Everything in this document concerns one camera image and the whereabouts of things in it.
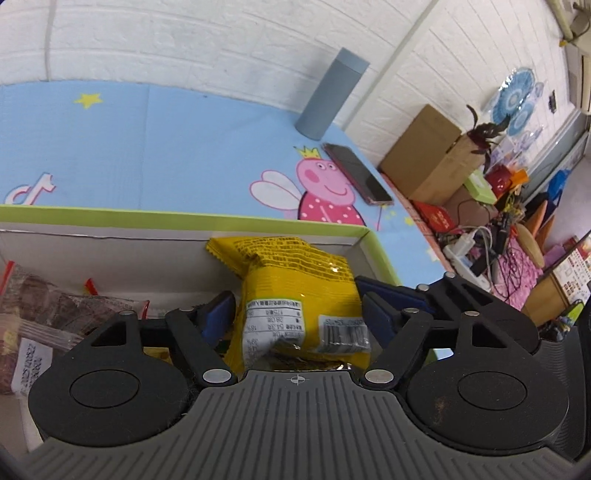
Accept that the small blue paper fan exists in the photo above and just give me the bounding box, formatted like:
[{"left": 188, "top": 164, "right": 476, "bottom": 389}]
[{"left": 508, "top": 99, "right": 539, "bottom": 136}]

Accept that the green cardboard box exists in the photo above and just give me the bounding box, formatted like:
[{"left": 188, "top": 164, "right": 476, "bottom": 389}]
[{"left": 0, "top": 205, "right": 402, "bottom": 455}]

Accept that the dark leafy plant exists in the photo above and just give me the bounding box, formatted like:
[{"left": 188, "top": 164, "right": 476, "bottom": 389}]
[{"left": 465, "top": 105, "right": 511, "bottom": 171}]

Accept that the red-edged brown snack packet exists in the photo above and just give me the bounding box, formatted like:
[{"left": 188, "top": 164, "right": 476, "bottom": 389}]
[{"left": 0, "top": 261, "right": 151, "bottom": 344}]

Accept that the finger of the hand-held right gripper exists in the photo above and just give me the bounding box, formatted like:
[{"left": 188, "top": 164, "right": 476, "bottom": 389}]
[{"left": 355, "top": 272, "right": 540, "bottom": 352}]

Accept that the smartphone with red case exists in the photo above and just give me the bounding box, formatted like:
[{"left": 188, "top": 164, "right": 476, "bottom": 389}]
[{"left": 321, "top": 143, "right": 394, "bottom": 207}]

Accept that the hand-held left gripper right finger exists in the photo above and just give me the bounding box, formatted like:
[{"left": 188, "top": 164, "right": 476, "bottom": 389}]
[{"left": 360, "top": 293, "right": 507, "bottom": 388}]

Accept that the brown cardboard box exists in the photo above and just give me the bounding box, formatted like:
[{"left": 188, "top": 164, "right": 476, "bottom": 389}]
[{"left": 379, "top": 104, "right": 485, "bottom": 206}]

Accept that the grey-blue tumbler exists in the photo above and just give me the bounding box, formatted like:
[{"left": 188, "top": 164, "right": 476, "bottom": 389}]
[{"left": 295, "top": 47, "right": 370, "bottom": 140}]

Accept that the white power strip with chargers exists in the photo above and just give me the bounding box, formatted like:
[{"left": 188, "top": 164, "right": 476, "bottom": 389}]
[{"left": 442, "top": 225, "right": 491, "bottom": 289}]

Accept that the white air conditioner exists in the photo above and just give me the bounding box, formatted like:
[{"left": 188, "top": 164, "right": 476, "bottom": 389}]
[{"left": 549, "top": 0, "right": 591, "bottom": 47}]

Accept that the large blue paper fan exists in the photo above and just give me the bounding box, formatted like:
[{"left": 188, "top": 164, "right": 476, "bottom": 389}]
[{"left": 490, "top": 68, "right": 536, "bottom": 121}]

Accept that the red flat box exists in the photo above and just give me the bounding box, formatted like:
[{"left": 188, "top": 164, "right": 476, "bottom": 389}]
[{"left": 412, "top": 200, "right": 458, "bottom": 234}]

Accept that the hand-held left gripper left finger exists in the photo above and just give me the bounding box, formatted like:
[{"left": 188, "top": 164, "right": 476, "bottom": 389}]
[{"left": 90, "top": 292, "right": 239, "bottom": 387}]

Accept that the yellow snack packet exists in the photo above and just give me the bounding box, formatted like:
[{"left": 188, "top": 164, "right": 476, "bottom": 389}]
[{"left": 205, "top": 236, "right": 372, "bottom": 374}]

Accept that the pink floral cloth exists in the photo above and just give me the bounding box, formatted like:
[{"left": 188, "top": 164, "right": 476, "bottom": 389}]
[{"left": 489, "top": 231, "right": 546, "bottom": 311}]

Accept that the light green flat box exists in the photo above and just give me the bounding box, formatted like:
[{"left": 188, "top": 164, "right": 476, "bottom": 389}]
[{"left": 463, "top": 170, "right": 498, "bottom": 204}]

